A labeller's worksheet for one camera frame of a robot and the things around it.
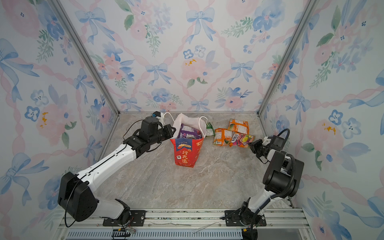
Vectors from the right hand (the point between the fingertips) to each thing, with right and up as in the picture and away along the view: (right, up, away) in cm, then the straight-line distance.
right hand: (249, 142), depth 95 cm
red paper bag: (-39, -3, -15) cm, 42 cm away
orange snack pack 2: (-15, +3, +8) cm, 17 cm away
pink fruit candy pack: (-3, +1, +2) cm, 4 cm away
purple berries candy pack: (-39, +7, -11) cm, 41 cm away
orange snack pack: (-3, +10, +12) cm, 16 cm away
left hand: (-44, +9, -17) cm, 48 cm away
